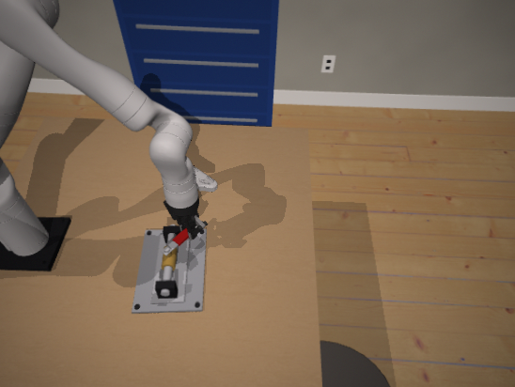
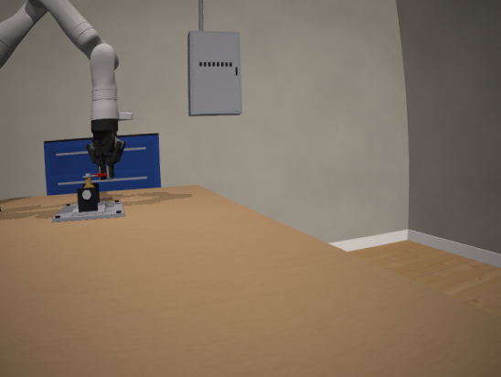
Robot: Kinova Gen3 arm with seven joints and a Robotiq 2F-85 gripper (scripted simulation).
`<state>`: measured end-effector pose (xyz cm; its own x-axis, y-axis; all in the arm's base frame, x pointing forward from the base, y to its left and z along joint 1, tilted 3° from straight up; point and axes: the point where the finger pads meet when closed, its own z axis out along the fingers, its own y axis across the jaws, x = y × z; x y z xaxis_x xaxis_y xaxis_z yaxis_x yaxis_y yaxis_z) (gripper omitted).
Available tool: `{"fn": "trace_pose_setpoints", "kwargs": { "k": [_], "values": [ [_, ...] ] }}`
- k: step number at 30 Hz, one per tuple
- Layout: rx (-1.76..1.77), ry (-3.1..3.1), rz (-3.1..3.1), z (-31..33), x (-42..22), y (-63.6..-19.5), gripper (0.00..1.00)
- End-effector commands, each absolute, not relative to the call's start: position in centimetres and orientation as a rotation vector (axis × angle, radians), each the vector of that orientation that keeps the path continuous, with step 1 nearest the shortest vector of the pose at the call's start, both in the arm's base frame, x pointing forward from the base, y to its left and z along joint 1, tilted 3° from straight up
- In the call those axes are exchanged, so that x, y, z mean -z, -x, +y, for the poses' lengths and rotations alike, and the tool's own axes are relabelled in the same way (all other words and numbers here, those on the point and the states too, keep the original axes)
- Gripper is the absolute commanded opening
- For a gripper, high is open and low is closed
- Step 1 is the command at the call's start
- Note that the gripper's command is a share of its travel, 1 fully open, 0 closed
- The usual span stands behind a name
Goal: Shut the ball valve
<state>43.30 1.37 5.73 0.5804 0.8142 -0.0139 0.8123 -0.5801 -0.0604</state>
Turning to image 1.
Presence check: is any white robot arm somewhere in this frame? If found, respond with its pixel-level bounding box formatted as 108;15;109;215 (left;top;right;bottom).
0;0;217;256

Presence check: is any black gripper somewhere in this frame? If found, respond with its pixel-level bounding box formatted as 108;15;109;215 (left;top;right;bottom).
164;197;208;240

